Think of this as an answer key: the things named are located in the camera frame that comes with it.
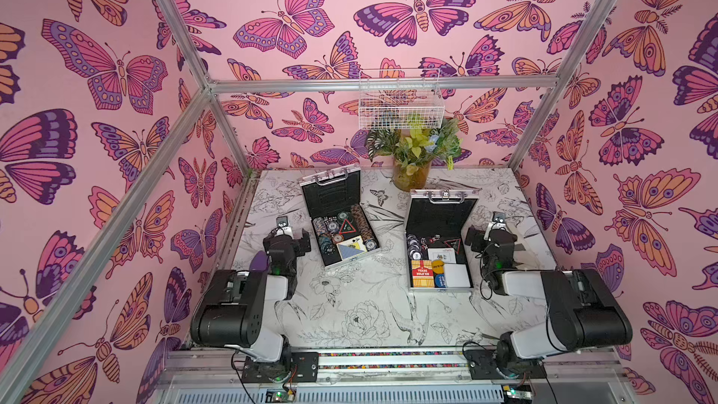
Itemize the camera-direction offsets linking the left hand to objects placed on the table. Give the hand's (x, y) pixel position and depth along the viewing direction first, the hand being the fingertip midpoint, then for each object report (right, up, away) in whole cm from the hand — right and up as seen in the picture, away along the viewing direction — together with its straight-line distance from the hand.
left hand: (291, 229), depth 94 cm
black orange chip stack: (+26, -3, +1) cm, 26 cm away
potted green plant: (+42, +26, 0) cm, 49 cm away
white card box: (+54, -14, -6) cm, 56 cm away
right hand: (+67, +1, -2) cm, 67 cm away
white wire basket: (+37, +44, 0) cm, 58 cm away
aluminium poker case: (+13, +11, -1) cm, 17 cm away
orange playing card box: (+43, -13, -7) cm, 46 cm away
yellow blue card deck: (+20, -6, 0) cm, 21 cm away
